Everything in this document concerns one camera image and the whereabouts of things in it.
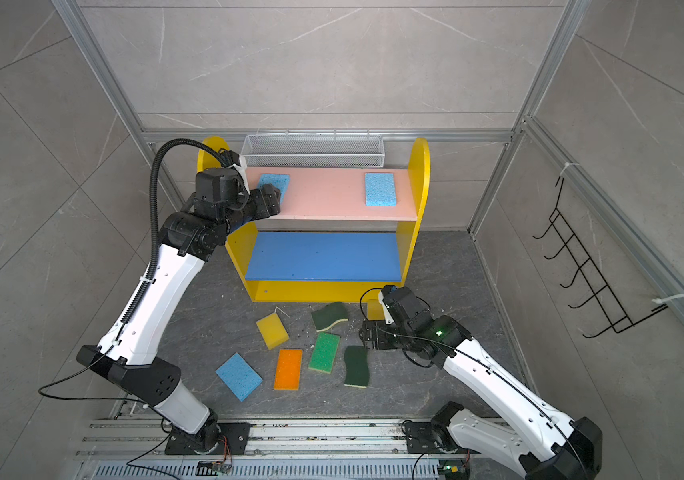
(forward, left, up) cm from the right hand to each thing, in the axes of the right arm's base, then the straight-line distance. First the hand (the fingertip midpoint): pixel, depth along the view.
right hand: (373, 330), depth 76 cm
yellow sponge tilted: (+8, +31, -14) cm, 35 cm away
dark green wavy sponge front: (-4, +4, -14) cm, 16 cm away
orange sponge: (-5, +24, -14) cm, 29 cm away
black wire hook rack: (-1, -50, +14) cm, 52 cm away
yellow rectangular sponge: (+15, -2, -16) cm, 22 cm away
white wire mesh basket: (+57, +17, +18) cm, 62 cm away
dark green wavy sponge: (+13, +13, -15) cm, 24 cm away
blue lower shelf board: (+27, +14, -2) cm, 30 cm away
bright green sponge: (0, +14, -15) cm, 20 cm away
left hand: (+24, +25, +28) cm, 44 cm away
